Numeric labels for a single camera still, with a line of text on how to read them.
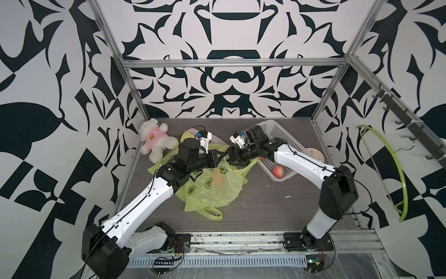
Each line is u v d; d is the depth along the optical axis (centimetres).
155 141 99
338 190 45
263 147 63
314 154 100
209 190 76
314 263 71
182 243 74
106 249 37
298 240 74
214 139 102
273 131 108
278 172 89
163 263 73
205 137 67
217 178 76
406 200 59
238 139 78
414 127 58
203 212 80
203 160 63
